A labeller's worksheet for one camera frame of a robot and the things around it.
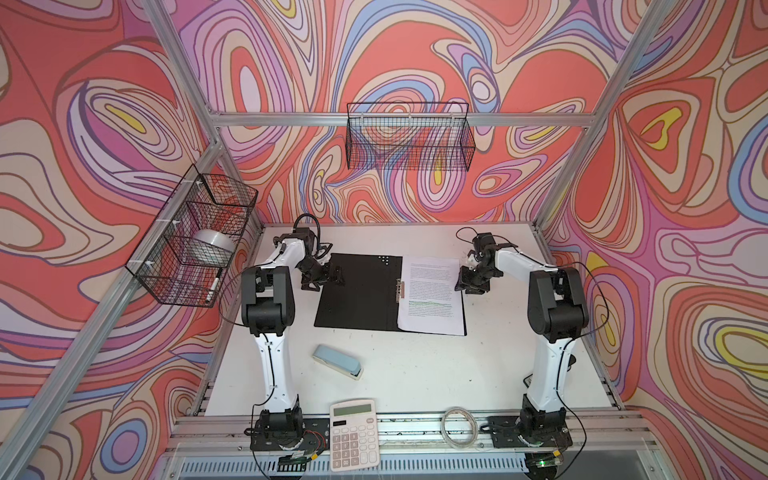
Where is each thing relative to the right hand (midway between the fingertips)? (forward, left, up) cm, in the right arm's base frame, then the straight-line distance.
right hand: (463, 293), depth 100 cm
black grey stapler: (-25, -24, +5) cm, 35 cm away
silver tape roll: (-1, +69, +32) cm, 76 cm away
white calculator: (-41, +35, +2) cm, 54 cm away
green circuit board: (-46, +50, -2) cm, 68 cm away
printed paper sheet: (-4, +12, +1) cm, 13 cm away
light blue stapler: (-23, +40, +3) cm, 47 cm away
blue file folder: (-1, +32, +1) cm, 32 cm away
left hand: (+4, +44, +3) cm, 45 cm away
